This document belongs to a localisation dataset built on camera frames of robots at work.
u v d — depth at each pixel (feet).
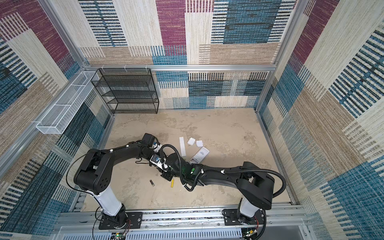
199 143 3.36
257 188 1.47
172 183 2.79
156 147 2.77
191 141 3.37
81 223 2.45
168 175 2.30
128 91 3.59
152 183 2.79
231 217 2.40
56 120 2.32
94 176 1.58
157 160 2.16
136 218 2.44
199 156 3.10
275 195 1.53
